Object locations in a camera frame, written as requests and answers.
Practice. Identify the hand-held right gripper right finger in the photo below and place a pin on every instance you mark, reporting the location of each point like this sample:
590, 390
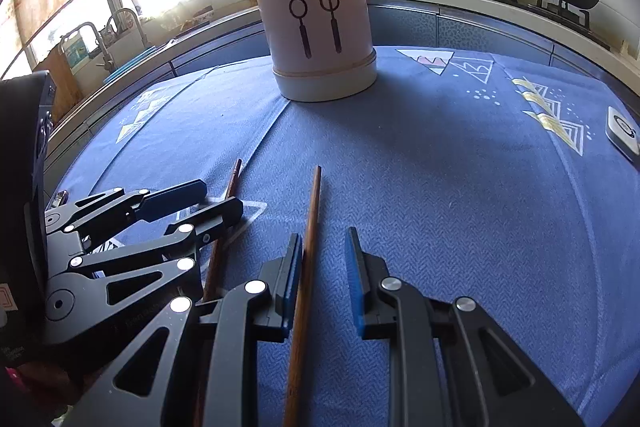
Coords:
355, 283

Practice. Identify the wooden cutting board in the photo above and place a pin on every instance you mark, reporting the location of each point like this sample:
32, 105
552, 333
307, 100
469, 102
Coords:
60, 87

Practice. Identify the blue printed tablecloth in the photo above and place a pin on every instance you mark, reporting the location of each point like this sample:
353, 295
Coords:
425, 182

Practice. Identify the small white square device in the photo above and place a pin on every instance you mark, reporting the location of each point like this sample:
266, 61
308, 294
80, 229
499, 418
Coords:
622, 129

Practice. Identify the light brown wooden chopstick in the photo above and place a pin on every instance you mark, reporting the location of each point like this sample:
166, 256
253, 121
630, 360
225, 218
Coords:
307, 257

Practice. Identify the blue plastic tray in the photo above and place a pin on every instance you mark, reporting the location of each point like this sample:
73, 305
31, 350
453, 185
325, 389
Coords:
130, 64

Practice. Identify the steel kitchen faucet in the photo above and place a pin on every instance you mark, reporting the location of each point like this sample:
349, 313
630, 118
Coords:
95, 44
135, 24

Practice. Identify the pink utensil holder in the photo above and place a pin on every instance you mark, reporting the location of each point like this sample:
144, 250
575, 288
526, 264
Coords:
320, 7

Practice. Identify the dark brown chopstick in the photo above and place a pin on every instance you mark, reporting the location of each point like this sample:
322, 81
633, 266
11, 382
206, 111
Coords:
212, 272

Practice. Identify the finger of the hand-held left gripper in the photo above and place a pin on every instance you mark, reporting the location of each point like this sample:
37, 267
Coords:
220, 217
172, 199

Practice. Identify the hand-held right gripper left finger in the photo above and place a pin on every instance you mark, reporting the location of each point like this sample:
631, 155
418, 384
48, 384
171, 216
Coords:
292, 288

